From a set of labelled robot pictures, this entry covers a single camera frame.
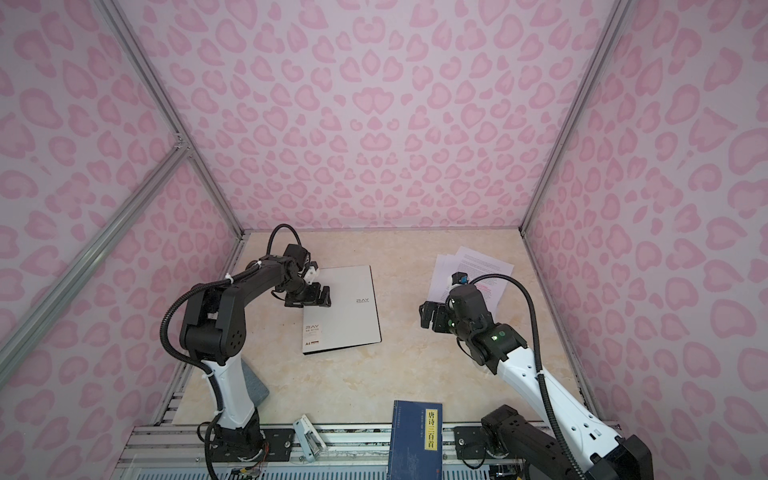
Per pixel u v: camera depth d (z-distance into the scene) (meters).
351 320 0.96
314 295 0.88
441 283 1.07
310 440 0.73
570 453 0.39
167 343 0.48
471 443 0.73
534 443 0.53
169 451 0.75
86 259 0.63
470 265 1.10
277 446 0.73
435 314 0.70
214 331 0.53
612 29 0.71
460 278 0.69
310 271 0.88
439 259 1.11
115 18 0.69
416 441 0.73
